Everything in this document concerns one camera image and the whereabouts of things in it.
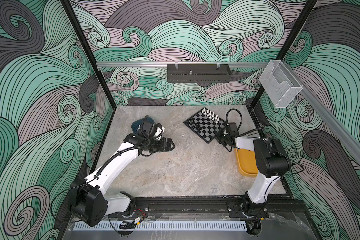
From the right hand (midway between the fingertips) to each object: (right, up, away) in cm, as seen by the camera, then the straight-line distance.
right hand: (214, 135), depth 100 cm
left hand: (-29, -3, -23) cm, 37 cm away
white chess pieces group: (0, +14, +10) cm, 17 cm away
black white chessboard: (-4, +7, +7) cm, 11 cm away
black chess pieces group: (-11, +5, +2) cm, 12 cm away
